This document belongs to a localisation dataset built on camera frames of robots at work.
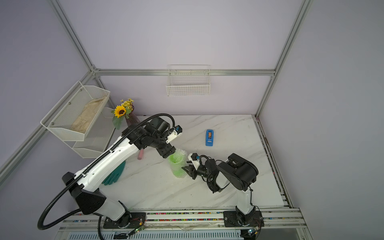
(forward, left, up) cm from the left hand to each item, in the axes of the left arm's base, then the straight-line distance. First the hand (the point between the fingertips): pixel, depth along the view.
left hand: (167, 147), depth 74 cm
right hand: (-1, -8, -19) cm, 21 cm away
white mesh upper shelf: (+15, +50, +8) cm, 53 cm away
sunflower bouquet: (+26, +31, 0) cm, 41 cm away
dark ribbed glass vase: (+29, +29, -11) cm, 42 cm away
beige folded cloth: (+14, +45, +7) cm, 47 cm away
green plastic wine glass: (-2, -4, -10) cm, 11 cm away
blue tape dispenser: (+22, -24, -21) cm, 39 cm away
